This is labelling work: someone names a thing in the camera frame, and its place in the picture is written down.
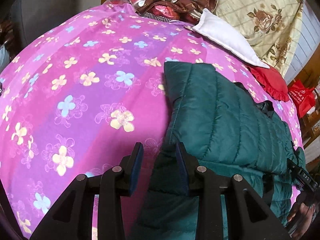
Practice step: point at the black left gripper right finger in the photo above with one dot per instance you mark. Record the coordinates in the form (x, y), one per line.
(228, 199)

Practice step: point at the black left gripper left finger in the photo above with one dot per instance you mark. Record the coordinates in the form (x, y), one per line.
(70, 217)

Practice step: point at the dark green puffer jacket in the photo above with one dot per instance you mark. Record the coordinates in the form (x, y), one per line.
(228, 132)

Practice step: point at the right hand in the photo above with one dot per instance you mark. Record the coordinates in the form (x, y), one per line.
(305, 212)

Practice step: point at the red shopping bag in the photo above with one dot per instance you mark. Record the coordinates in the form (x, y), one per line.
(302, 97)

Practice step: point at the pink floral bed sheet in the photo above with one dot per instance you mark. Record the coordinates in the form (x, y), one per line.
(78, 98)

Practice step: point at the red ruffled cushion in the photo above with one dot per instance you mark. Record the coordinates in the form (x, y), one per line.
(272, 82)

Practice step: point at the white pillow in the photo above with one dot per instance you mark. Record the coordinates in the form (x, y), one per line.
(223, 34)

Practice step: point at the cream floral quilt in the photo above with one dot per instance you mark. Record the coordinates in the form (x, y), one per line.
(271, 27)

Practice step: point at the red plastic-wrapped package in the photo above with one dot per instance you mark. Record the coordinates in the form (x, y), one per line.
(155, 9)

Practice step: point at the grey refrigerator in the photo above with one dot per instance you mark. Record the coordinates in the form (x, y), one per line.
(32, 18)

